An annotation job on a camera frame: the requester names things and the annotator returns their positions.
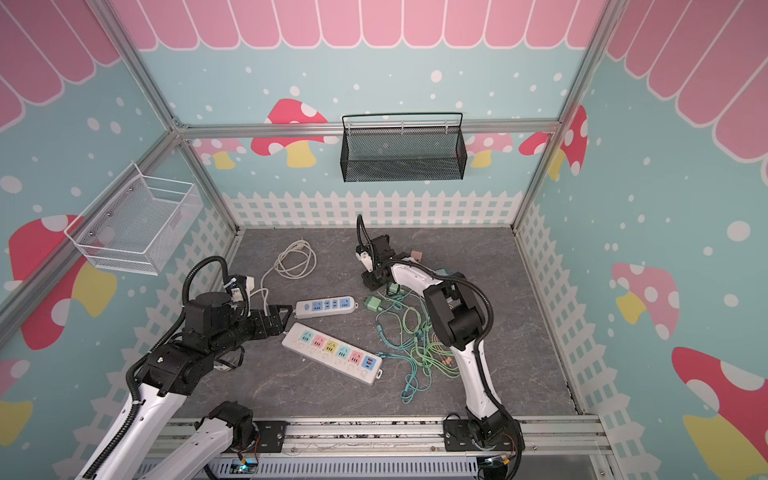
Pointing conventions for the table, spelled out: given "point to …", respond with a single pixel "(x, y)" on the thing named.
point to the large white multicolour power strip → (326, 350)
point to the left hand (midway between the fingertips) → (276, 317)
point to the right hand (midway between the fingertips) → (369, 276)
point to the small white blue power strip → (325, 307)
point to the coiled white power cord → (296, 261)
